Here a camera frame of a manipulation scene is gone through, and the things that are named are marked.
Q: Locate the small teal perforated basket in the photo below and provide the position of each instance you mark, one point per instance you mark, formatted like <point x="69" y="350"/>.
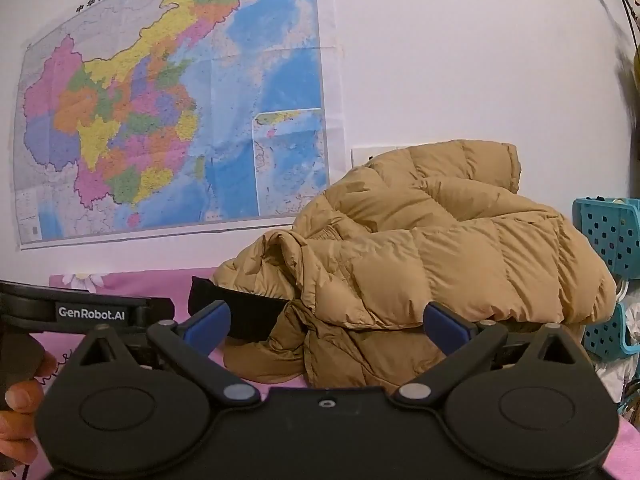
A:
<point x="607" y="332"/>

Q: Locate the large teal perforated basket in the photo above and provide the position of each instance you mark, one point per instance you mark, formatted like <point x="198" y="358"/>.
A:
<point x="612" y="235"/>

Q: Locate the colourful wall map poster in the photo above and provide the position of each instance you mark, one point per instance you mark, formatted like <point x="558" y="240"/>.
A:
<point x="165" y="105"/>

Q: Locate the person's left hand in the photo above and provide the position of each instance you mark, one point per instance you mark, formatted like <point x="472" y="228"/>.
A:
<point x="17" y="400"/>

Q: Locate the white wall socket panel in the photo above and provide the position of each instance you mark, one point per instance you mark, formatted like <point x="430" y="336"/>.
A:
<point x="367" y="154"/>

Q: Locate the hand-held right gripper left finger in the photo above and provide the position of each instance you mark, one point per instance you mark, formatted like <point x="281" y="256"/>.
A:
<point x="209" y="322"/>

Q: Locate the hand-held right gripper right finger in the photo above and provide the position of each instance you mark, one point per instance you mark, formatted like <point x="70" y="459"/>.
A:
<point x="444" y="322"/>

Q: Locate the dark dried branches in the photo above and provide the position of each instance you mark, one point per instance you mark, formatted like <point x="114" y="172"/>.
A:
<point x="625" y="60"/>

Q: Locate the white plastic bag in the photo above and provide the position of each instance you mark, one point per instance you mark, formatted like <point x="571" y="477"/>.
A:
<point x="629" y="355"/>

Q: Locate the pink floral bedsheet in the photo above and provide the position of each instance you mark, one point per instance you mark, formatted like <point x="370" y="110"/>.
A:
<point x="120" y="285"/>

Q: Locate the tan puffer jacket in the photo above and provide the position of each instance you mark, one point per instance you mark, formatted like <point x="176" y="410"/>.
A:
<point x="425" y="260"/>

